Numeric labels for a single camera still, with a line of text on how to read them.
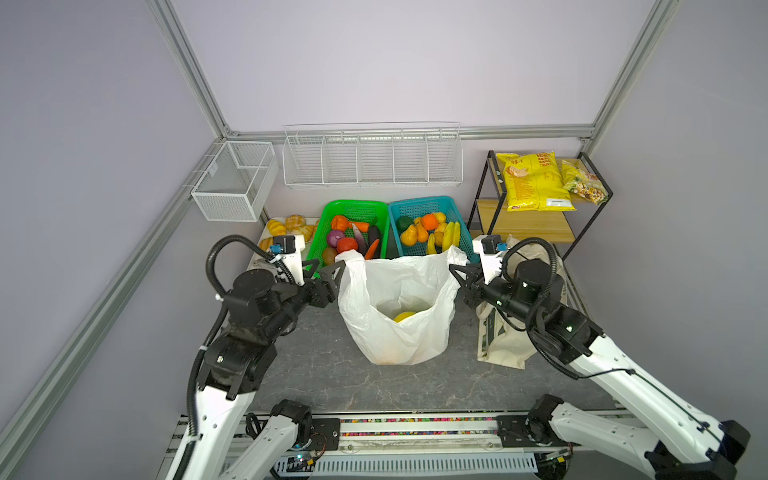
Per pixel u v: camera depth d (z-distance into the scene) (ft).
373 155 3.24
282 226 3.82
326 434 2.43
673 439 1.34
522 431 2.42
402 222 3.73
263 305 1.39
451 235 3.44
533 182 2.54
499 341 2.44
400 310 2.99
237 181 3.35
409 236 3.58
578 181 2.47
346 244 3.48
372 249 3.45
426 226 3.70
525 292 1.58
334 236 3.56
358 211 3.84
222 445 1.25
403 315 2.23
